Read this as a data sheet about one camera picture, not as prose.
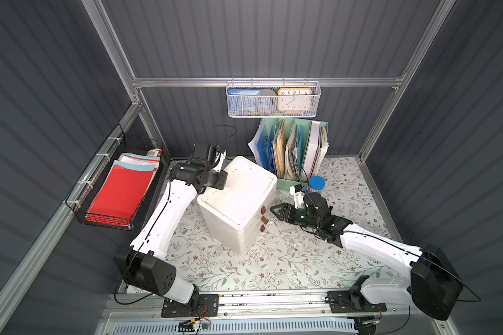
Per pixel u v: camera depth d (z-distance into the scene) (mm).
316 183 848
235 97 866
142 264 396
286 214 704
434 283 409
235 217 694
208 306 738
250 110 912
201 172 524
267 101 905
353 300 665
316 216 629
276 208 755
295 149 937
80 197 604
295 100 886
